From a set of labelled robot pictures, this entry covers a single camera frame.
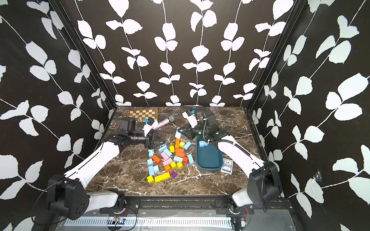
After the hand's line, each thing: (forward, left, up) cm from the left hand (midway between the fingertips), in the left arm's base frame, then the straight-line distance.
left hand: (163, 137), depth 75 cm
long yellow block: (-14, +2, -22) cm, 26 cm away
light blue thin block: (+3, +3, -18) cm, 19 cm away
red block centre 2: (+1, -8, -22) cm, 24 cm away
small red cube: (-4, -12, -22) cm, 25 cm away
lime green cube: (+7, -9, -20) cm, 23 cm away
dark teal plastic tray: (-3, -27, -21) cm, 34 cm away
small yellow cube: (-15, +9, -21) cm, 27 cm away
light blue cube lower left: (-5, +10, -21) cm, 24 cm away
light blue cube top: (+6, -23, -20) cm, 31 cm away
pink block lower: (-4, 0, -22) cm, 23 cm away
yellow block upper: (+5, -3, -22) cm, 22 cm away
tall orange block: (+9, -6, -21) cm, 24 cm away
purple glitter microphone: (+28, -1, -18) cm, 34 cm away
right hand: (+3, -8, +3) cm, 10 cm away
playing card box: (-10, -37, -21) cm, 44 cm away
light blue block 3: (-3, -15, -22) cm, 26 cm away
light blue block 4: (-3, -7, -22) cm, 23 cm away
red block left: (-3, +7, -21) cm, 22 cm away
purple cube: (-13, -4, -22) cm, 25 cm away
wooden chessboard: (+35, +23, -20) cm, 46 cm away
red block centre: (+4, -7, -22) cm, 24 cm away
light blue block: (+6, -13, -22) cm, 27 cm away
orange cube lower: (-9, 0, -21) cm, 23 cm away
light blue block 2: (-10, +9, -21) cm, 25 cm away
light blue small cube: (+2, +11, -21) cm, 24 cm away
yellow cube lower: (-7, -8, -21) cm, 23 cm away
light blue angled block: (+2, 0, -22) cm, 22 cm away
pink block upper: (+1, +3, -22) cm, 22 cm away
